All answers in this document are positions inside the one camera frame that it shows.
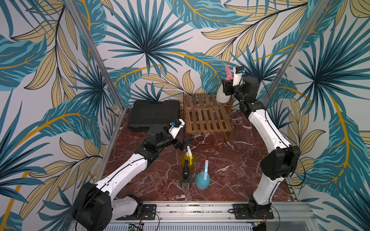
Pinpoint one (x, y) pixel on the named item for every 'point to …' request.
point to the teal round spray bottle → (203, 178)
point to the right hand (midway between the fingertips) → (213, 80)
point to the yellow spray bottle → (189, 156)
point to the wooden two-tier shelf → (203, 113)
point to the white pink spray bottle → (220, 96)
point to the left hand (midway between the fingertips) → (187, 133)
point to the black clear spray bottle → (186, 177)
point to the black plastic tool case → (145, 112)
